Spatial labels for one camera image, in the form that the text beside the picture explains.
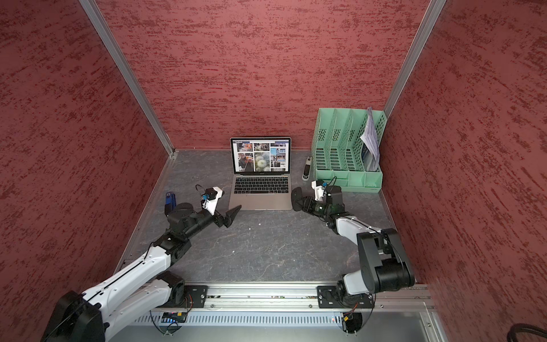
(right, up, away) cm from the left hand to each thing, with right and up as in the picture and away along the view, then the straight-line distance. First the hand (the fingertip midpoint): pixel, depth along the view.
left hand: (231, 202), depth 79 cm
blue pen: (-33, -2, +19) cm, 39 cm away
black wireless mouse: (+26, 0, +9) cm, 27 cm away
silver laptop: (+9, +14, +28) cm, 32 cm away
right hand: (+26, -2, +10) cm, 28 cm away
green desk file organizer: (+53, +25, +44) cm, 73 cm away
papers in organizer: (+60, +21, +16) cm, 66 cm away
